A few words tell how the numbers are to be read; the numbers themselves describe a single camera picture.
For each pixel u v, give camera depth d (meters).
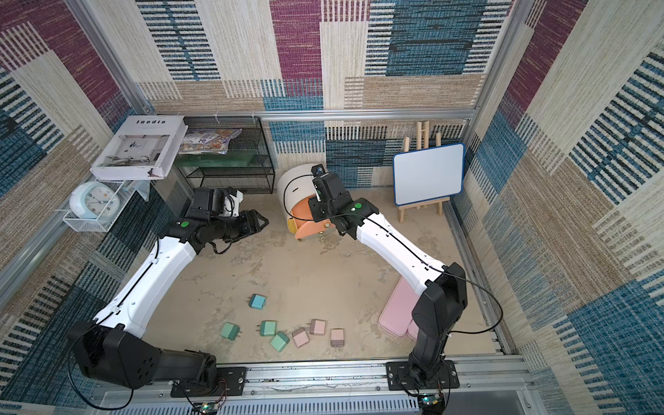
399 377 0.73
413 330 0.81
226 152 0.83
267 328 0.81
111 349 0.39
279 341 0.79
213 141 0.84
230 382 0.73
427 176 1.00
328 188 0.58
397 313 0.84
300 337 0.80
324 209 0.59
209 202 0.59
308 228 0.81
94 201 0.65
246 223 0.69
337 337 0.80
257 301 0.87
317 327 0.81
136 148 0.75
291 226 0.90
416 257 0.48
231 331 0.81
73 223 0.64
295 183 0.64
